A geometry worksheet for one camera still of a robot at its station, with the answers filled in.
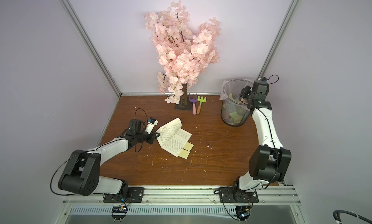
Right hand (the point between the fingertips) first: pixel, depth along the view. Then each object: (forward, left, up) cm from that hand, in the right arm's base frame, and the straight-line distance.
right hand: (250, 85), depth 80 cm
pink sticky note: (-5, +3, -7) cm, 9 cm away
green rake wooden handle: (+17, +27, -31) cm, 44 cm away
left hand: (-18, +54, -25) cm, 62 cm away
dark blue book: (-18, +47, -30) cm, 58 cm away
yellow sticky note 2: (-28, +38, -31) cm, 57 cm away
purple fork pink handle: (+16, +34, -31) cm, 48 cm away
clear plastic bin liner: (-5, +9, -11) cm, 16 cm away
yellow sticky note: (-24, +36, -30) cm, 52 cm away
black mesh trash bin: (-8, +4, -24) cm, 26 cm away
